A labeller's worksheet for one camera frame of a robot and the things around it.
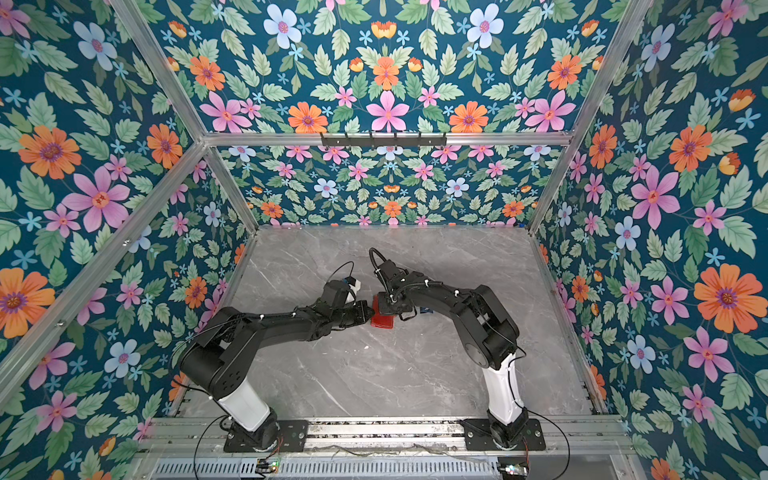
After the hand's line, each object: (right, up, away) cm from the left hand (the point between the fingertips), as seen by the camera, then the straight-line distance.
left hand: (379, 306), depth 90 cm
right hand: (+2, -1, +5) cm, 5 cm away
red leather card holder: (0, -4, 0) cm, 4 cm away
